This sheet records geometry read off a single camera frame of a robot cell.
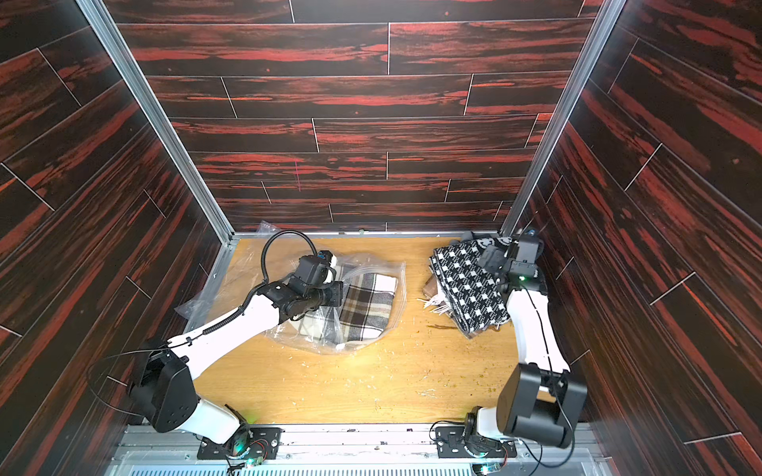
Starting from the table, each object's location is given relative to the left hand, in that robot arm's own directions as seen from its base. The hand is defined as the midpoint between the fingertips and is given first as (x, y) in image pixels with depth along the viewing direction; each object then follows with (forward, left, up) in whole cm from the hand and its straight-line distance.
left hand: (346, 290), depth 85 cm
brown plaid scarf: (+10, -27, -11) cm, 31 cm away
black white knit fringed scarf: (+4, -37, -3) cm, 37 cm away
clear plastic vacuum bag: (+20, +45, -18) cm, 52 cm away
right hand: (+8, -47, +7) cm, 48 cm away
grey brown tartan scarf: (+3, -5, -13) cm, 14 cm away
